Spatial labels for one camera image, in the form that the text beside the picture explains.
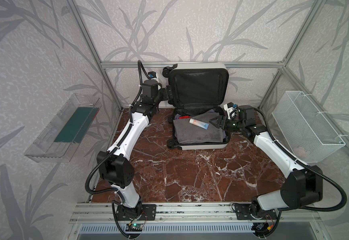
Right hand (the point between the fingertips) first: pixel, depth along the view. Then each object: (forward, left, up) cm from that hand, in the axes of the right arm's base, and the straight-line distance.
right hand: (213, 117), depth 81 cm
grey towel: (+1, +16, -15) cm, 22 cm away
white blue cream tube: (+7, +5, -15) cm, 17 cm away
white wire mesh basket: (-19, -36, +10) cm, 42 cm away
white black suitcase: (+27, +7, -5) cm, 28 cm away
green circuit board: (-48, +41, -26) cm, 68 cm away
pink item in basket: (-19, -40, -4) cm, 45 cm away
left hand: (+13, +25, +14) cm, 31 cm away
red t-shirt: (+15, +16, -17) cm, 28 cm away
